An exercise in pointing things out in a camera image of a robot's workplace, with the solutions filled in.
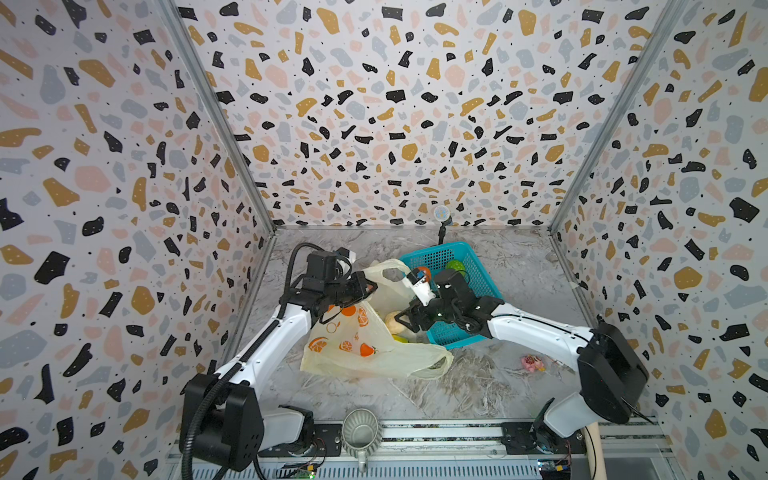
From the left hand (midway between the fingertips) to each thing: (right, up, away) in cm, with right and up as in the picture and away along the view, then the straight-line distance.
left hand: (379, 281), depth 79 cm
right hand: (+5, -7, +1) cm, 9 cm away
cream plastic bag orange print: (-8, -17, +3) cm, 18 cm away
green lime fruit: (+25, +3, +24) cm, 35 cm away
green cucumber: (+5, -19, +11) cm, 22 cm away
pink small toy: (+43, -23, +5) cm, 49 cm away
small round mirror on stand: (+18, +19, +13) cm, 30 cm away
